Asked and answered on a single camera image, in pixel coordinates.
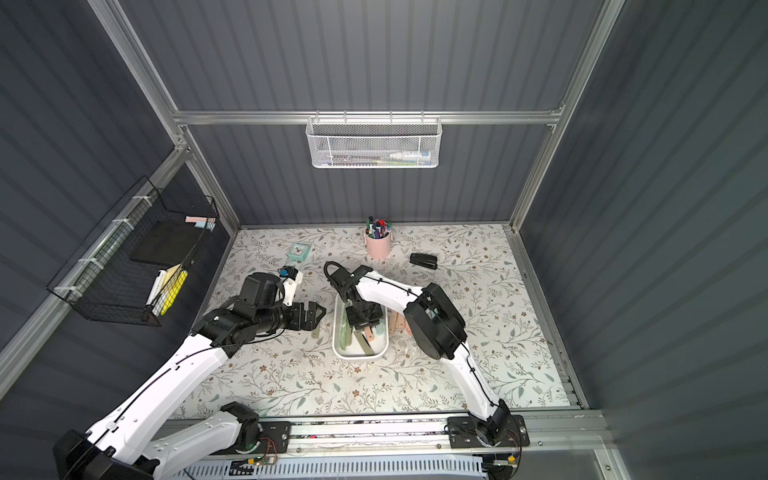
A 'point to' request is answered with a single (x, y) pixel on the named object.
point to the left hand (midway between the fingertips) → (309, 310)
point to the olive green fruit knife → (364, 344)
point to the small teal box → (299, 252)
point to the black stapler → (428, 261)
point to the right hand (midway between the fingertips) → (366, 326)
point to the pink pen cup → (379, 248)
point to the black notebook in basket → (167, 243)
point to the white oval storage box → (354, 352)
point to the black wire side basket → (129, 267)
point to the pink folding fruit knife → (409, 330)
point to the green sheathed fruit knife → (344, 332)
